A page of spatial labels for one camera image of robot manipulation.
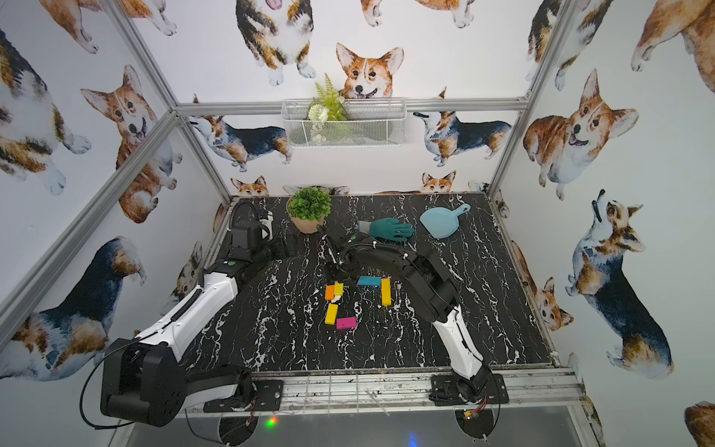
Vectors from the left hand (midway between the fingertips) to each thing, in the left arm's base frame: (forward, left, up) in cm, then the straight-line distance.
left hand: (287, 233), depth 86 cm
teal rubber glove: (+15, -32, -18) cm, 40 cm away
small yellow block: (-19, -13, -18) cm, 29 cm away
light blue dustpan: (+18, -54, -19) cm, 60 cm away
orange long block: (-11, -12, -18) cm, 24 cm away
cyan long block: (-8, -25, -18) cm, 32 cm away
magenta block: (-21, -17, -18) cm, 33 cm away
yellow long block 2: (-12, -30, -18) cm, 37 cm away
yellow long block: (-11, -15, -17) cm, 25 cm away
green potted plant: (+13, -4, -3) cm, 14 cm away
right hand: (-9, -12, -14) cm, 21 cm away
